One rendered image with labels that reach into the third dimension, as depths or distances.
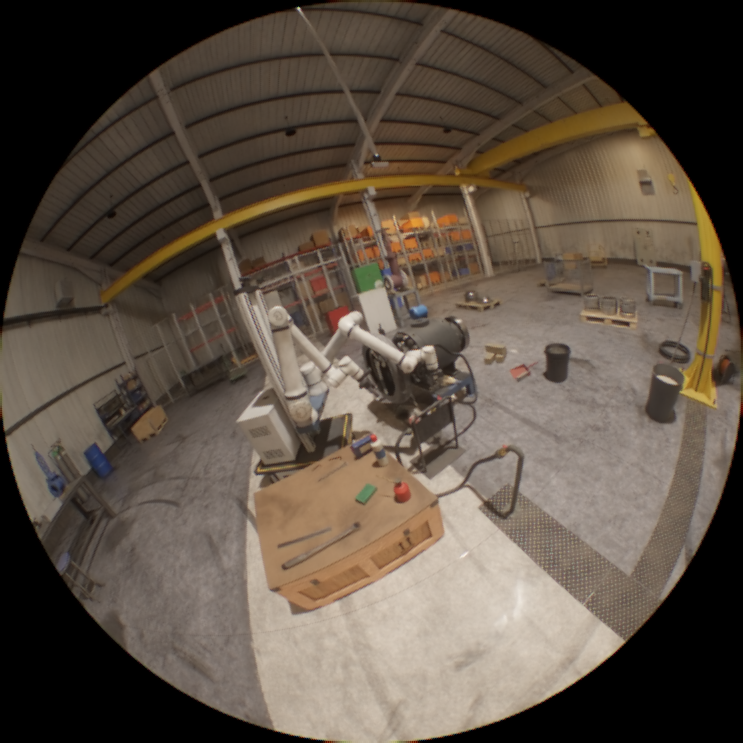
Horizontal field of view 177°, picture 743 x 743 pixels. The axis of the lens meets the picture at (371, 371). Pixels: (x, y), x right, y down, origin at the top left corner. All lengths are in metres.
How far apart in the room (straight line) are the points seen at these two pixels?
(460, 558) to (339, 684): 1.05
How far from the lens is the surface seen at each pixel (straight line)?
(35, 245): 10.90
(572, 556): 1.69
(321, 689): 1.71
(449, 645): 1.52
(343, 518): 1.36
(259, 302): 2.04
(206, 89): 8.08
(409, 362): 1.66
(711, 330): 3.32
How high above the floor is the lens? 1.52
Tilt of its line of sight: 22 degrees down
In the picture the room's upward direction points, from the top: 19 degrees counter-clockwise
